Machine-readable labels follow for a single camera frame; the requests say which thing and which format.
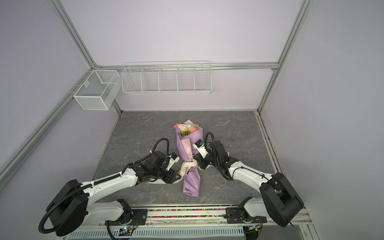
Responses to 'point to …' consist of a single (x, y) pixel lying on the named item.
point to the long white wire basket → (167, 77)
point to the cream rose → (185, 128)
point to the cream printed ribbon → (185, 165)
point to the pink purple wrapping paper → (185, 145)
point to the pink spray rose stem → (194, 129)
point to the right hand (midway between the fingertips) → (194, 157)
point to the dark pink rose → (176, 125)
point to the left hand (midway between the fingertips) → (177, 177)
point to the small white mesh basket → (94, 91)
